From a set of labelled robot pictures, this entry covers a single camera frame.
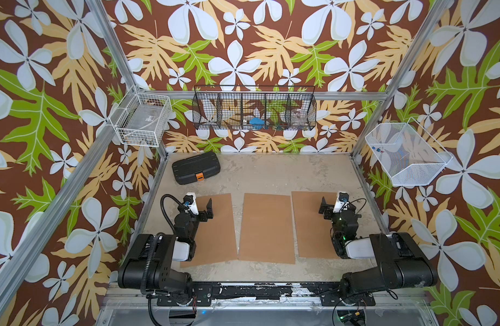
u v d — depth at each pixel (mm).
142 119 862
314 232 909
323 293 736
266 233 908
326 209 819
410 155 815
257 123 958
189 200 736
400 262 449
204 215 802
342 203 760
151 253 426
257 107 984
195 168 1086
